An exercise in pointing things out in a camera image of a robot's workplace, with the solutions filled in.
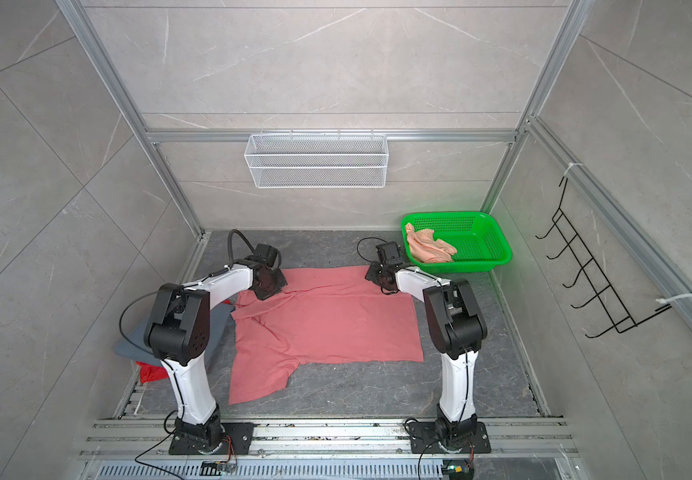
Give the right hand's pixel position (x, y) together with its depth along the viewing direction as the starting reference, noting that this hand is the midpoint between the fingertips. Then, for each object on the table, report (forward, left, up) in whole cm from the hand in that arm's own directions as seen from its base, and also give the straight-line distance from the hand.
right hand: (372, 271), depth 103 cm
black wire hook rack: (-33, -48, +27) cm, 65 cm away
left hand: (-4, +31, +1) cm, 31 cm away
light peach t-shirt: (+6, -19, +4) cm, 20 cm away
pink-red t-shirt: (-15, +16, -3) cm, 23 cm away
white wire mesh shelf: (+28, +20, +27) cm, 43 cm away
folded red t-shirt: (-33, +65, 0) cm, 73 cm away
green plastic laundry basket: (+15, -33, -2) cm, 36 cm away
